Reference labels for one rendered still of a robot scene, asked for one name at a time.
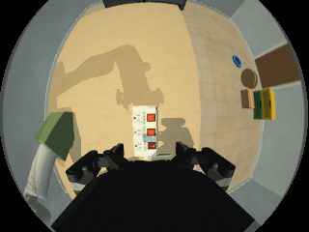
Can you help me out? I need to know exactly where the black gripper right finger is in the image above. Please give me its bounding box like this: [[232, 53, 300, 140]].
[[160, 142, 236, 191]]

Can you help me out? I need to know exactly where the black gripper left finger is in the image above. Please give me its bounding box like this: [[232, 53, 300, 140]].
[[66, 143, 139, 195]]

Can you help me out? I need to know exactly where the white power strip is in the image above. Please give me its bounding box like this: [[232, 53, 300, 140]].
[[132, 105, 171, 160]]

